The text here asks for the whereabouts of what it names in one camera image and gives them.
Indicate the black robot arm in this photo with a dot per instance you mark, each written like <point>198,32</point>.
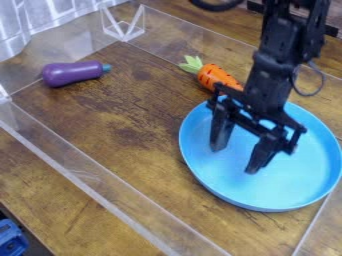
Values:
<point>291,40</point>

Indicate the blue object at corner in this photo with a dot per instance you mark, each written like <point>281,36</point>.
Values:
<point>13,243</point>

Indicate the orange toy carrot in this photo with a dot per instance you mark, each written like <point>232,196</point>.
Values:
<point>208,73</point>

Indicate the purple toy eggplant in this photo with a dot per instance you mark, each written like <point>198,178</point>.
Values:
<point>60,74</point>

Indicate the blue round tray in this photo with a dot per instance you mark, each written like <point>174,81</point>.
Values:
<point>295,180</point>

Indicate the white checkered curtain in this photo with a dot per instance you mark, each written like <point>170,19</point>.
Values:
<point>27,17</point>

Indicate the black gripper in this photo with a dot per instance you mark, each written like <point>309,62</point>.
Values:
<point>256,109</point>

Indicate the clear acrylic enclosure wall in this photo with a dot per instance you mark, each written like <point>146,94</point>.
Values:
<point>92,174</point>

